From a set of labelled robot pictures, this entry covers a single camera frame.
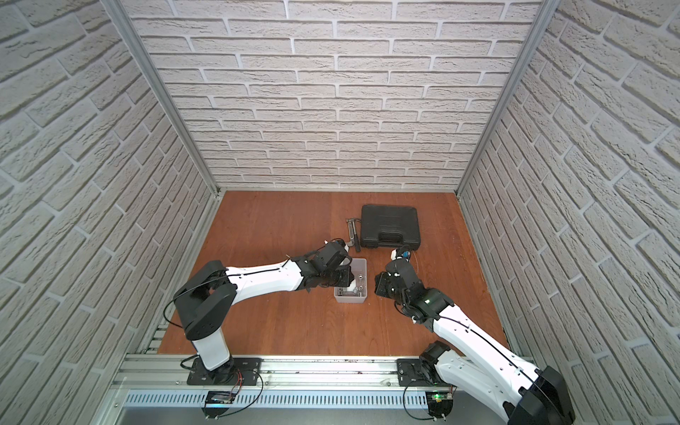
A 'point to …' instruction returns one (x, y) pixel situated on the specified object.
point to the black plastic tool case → (388, 227)
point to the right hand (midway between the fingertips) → (380, 278)
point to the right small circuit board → (439, 403)
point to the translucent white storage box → (357, 291)
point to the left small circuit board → (218, 403)
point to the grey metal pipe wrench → (353, 234)
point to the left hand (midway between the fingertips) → (358, 276)
